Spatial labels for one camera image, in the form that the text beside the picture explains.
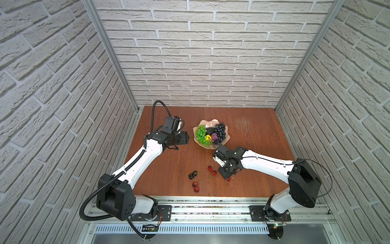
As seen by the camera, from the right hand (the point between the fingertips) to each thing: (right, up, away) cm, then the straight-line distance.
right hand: (225, 170), depth 83 cm
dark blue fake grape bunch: (-1, +22, +14) cm, 26 cm away
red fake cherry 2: (-16, -9, -3) cm, 19 cm away
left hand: (-23, +20, 0) cm, 30 cm away
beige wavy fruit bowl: (-6, +26, +23) cm, 36 cm away
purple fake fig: (-5, +18, +15) cm, 23 cm away
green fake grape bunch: (-14, +19, +12) cm, 26 cm away
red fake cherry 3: (+2, -4, -2) cm, 5 cm away
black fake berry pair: (-19, -4, +2) cm, 19 cm away
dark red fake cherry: (-6, -3, +4) cm, 8 cm away
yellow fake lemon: (-9, +18, +15) cm, 25 cm away
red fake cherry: (-8, 0, +5) cm, 10 cm away
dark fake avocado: (-7, +22, +17) cm, 28 cm away
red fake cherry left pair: (-17, -7, -2) cm, 18 cm away
